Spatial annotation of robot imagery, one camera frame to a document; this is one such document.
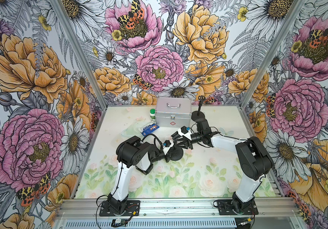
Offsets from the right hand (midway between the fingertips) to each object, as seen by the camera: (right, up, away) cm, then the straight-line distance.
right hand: (175, 144), depth 86 cm
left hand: (+1, -6, +9) cm, 10 cm away
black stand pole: (-1, +5, -6) cm, 8 cm away
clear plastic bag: (-30, +7, +22) cm, 37 cm away
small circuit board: (-29, -35, -15) cm, 48 cm away
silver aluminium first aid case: (-1, +20, +19) cm, 28 cm away
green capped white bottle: (-15, +20, +17) cm, 30 cm away
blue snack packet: (-18, +8, +17) cm, 26 cm away
